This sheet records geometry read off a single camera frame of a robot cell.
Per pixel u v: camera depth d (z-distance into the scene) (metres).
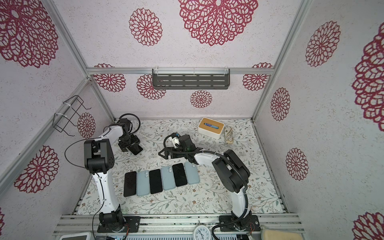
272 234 0.68
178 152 0.80
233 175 0.51
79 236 0.67
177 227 0.73
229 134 1.06
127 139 0.89
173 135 0.84
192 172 0.92
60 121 0.72
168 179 0.88
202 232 0.69
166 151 0.79
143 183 0.88
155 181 0.88
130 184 0.85
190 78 0.95
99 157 0.58
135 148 1.16
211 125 1.12
